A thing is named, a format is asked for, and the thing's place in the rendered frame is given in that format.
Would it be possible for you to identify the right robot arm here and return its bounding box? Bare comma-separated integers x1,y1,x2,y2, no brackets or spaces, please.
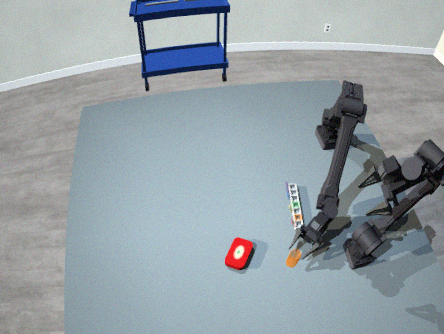
307,80,367,237

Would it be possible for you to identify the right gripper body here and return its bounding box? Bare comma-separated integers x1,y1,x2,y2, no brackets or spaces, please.
300,224,323,245

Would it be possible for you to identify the white weekly pill organiser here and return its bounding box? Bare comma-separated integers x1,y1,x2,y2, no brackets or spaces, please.
285,181,303,230

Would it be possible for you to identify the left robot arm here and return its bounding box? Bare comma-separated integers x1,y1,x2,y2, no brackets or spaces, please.
346,139,444,267

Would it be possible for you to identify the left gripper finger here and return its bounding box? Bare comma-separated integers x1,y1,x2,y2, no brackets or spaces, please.
358,166,382,188
365,201,393,216

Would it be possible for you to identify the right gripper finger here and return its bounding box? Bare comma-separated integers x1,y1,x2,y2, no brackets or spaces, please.
289,229,302,249
302,243,320,260

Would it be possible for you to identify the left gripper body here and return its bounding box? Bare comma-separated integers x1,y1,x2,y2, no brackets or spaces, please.
376,168,399,212

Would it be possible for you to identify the orange translucent pill bottle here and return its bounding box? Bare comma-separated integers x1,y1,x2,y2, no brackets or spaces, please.
286,249,301,268

